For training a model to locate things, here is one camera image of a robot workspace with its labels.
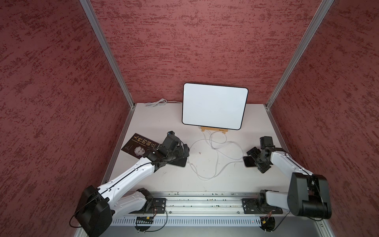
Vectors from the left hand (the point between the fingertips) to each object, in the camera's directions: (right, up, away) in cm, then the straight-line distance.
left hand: (181, 153), depth 81 cm
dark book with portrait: (-30, +2, +14) cm, 33 cm away
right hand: (+42, -7, +8) cm, 44 cm away
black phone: (-1, -7, +7) cm, 10 cm away
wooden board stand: (+28, +11, +19) cm, 35 cm away
